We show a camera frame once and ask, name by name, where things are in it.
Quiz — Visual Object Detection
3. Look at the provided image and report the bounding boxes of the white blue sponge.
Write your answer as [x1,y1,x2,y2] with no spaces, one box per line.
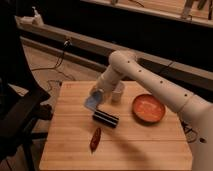
[84,92,102,111]

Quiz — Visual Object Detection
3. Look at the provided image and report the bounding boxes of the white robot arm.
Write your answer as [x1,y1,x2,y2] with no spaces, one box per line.
[91,50,213,171]

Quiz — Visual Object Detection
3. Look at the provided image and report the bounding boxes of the orange ceramic bowl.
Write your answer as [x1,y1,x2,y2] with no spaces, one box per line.
[132,94,166,123]

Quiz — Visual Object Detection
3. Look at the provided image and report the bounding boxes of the white paper cup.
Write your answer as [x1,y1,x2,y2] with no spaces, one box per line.
[111,82,125,102]

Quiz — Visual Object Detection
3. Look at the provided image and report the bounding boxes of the black rectangular box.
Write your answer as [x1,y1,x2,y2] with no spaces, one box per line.
[93,110,119,128]

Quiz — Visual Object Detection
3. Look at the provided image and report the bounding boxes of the red chili pepper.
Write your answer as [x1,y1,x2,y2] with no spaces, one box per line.
[90,128,101,151]

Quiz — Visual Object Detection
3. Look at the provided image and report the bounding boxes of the black office chair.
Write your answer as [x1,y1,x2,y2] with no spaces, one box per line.
[0,0,52,171]

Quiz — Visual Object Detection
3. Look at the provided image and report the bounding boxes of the white soap dispenser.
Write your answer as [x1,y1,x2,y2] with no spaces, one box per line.
[20,6,44,26]

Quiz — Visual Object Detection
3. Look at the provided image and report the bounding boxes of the black floor cable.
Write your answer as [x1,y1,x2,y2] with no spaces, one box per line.
[30,39,77,91]

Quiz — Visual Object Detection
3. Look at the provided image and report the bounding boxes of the black cables at right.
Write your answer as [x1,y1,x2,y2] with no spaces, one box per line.
[181,120,199,144]

